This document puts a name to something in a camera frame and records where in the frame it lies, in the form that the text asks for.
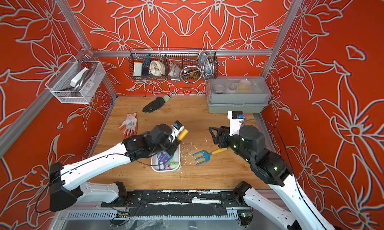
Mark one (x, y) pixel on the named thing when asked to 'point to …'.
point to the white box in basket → (137, 69)
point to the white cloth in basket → (156, 68)
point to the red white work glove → (131, 123)
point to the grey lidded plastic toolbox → (250, 94)
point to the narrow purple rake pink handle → (166, 167)
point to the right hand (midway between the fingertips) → (211, 128)
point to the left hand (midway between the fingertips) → (179, 139)
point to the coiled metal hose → (191, 74)
